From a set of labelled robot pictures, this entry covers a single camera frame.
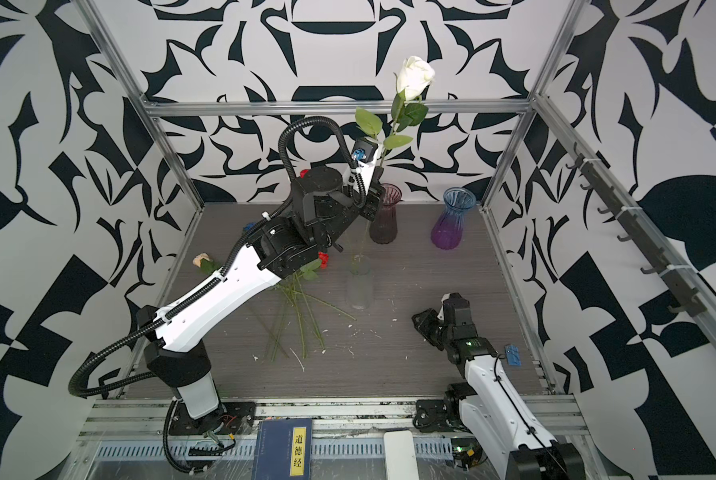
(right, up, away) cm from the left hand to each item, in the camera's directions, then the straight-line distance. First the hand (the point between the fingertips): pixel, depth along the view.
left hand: (379, 160), depth 57 cm
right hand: (+12, -37, +28) cm, 48 cm away
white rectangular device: (+5, -61, +9) cm, 62 cm away
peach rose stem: (-54, -23, +42) cm, 72 cm away
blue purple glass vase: (+25, -12, +42) cm, 50 cm away
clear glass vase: (-4, -29, +32) cm, 43 cm away
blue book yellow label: (-21, -63, +12) cm, 67 cm away
